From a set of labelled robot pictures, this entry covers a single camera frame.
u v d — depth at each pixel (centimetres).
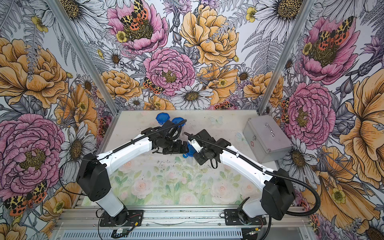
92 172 47
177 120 99
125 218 70
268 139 87
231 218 74
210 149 57
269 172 43
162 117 99
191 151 83
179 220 75
